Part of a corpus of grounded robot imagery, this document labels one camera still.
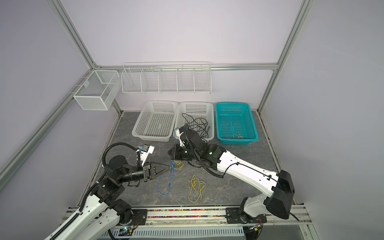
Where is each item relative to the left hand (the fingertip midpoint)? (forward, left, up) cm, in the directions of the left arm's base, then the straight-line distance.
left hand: (167, 171), depth 63 cm
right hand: (+8, +1, 0) cm, 8 cm away
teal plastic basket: (+44, -44, -25) cm, 67 cm away
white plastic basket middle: (+56, -17, -27) cm, 64 cm away
